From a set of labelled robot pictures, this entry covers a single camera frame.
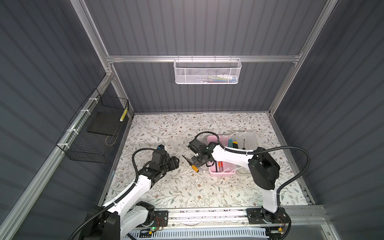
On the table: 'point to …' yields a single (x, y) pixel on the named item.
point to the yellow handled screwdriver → (194, 167)
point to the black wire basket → (90, 136)
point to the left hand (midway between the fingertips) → (175, 160)
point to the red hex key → (222, 165)
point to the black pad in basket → (105, 123)
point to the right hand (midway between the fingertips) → (198, 161)
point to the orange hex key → (219, 165)
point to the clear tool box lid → (245, 140)
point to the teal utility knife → (230, 143)
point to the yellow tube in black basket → (124, 114)
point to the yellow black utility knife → (235, 144)
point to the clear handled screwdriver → (204, 169)
